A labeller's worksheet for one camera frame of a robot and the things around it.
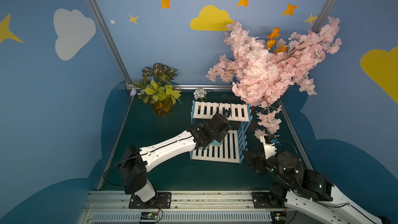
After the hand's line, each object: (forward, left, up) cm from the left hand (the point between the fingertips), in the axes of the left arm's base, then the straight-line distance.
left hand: (221, 124), depth 79 cm
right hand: (-13, -13, +3) cm, 19 cm away
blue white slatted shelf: (-6, -9, -19) cm, 22 cm away
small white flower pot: (+29, +11, -9) cm, 33 cm away
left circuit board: (-38, +34, -22) cm, 55 cm away
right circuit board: (-37, -28, -22) cm, 51 cm away
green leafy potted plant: (+22, +38, +3) cm, 44 cm away
